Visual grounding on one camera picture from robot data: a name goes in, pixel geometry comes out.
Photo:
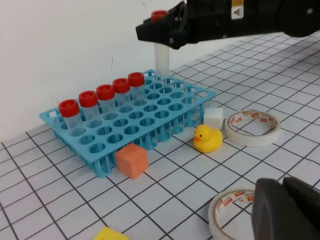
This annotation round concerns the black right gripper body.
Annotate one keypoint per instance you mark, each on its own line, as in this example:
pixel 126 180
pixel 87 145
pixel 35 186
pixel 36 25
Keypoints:
pixel 219 19

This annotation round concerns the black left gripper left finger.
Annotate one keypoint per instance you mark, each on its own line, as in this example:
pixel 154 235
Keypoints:
pixel 270 215

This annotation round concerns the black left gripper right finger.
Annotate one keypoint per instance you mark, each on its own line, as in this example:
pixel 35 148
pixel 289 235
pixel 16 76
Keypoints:
pixel 305 215

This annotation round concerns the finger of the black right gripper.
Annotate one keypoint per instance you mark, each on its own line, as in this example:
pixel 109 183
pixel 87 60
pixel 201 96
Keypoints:
pixel 178 15
pixel 168 30

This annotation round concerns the red capped test tube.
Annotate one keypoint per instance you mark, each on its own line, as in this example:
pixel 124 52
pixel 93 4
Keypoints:
pixel 161 52

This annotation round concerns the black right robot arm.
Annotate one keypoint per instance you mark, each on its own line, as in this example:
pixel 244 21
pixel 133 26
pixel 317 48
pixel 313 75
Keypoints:
pixel 296 18

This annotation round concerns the blue test tube rack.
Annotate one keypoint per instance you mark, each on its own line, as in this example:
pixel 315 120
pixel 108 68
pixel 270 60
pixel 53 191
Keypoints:
pixel 171 105

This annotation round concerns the white tape roll front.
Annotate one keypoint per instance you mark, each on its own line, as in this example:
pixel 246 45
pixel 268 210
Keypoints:
pixel 229 215

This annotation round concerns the white tape roll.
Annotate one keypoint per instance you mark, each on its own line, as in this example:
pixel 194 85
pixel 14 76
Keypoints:
pixel 253 140
pixel 229 215

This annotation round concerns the white foam cube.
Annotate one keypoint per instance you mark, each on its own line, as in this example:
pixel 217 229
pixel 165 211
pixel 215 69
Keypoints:
pixel 214 117

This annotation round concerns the white tape roll right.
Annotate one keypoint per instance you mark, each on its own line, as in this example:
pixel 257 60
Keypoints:
pixel 253 140

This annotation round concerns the yellow rubber duck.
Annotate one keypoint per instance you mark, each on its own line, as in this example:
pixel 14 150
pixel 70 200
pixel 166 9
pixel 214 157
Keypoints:
pixel 207 139

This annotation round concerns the orange foam cube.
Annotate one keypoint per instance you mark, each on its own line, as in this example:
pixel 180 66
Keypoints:
pixel 132 161

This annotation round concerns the yellow foam cube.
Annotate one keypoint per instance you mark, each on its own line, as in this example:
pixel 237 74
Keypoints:
pixel 109 234

